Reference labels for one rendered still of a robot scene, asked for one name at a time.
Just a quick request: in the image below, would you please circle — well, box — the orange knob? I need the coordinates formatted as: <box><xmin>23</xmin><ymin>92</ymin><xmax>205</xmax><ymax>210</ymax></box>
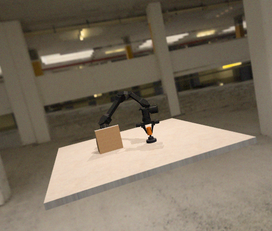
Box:
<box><xmin>146</xmin><ymin>127</ymin><xmax>152</xmax><ymax>135</ymax></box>

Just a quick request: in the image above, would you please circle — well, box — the dark grey round pedestal with shaft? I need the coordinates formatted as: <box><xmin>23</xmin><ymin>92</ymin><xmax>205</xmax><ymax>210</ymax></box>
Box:
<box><xmin>146</xmin><ymin>135</ymin><xmax>157</xmax><ymax>143</ymax></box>

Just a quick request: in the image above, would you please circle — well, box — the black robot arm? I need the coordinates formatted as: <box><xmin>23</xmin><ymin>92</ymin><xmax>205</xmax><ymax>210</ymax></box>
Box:
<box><xmin>98</xmin><ymin>91</ymin><xmax>158</xmax><ymax>129</ymax></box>

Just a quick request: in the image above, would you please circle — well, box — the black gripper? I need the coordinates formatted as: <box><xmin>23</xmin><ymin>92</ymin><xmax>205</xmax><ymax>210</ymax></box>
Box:
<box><xmin>136</xmin><ymin>114</ymin><xmax>159</xmax><ymax>134</ymax></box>

